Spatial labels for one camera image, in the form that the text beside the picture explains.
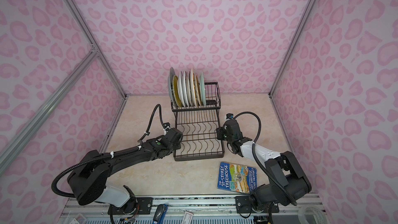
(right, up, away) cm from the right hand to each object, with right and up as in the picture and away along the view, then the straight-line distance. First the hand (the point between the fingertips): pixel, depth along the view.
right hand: (218, 128), depth 90 cm
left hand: (-23, -6, -1) cm, 24 cm away
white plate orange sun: (-17, +19, -16) cm, 30 cm away
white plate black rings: (-20, +21, -16) cm, 32 cm away
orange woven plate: (-12, +20, -13) cm, 27 cm away
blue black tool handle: (-28, -34, -22) cm, 49 cm away
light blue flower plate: (-9, +21, -14) cm, 27 cm away
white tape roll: (+41, -34, -20) cm, 57 cm away
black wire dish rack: (-12, 0, +11) cm, 16 cm away
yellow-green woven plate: (-22, +20, -12) cm, 32 cm away
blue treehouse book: (+9, -24, -10) cm, 27 cm away
